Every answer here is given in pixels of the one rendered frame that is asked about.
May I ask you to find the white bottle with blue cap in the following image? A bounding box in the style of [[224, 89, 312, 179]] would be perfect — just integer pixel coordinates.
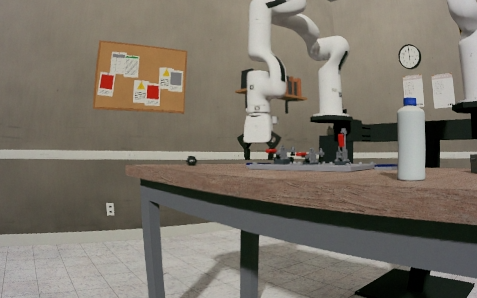
[[397, 97, 425, 181]]

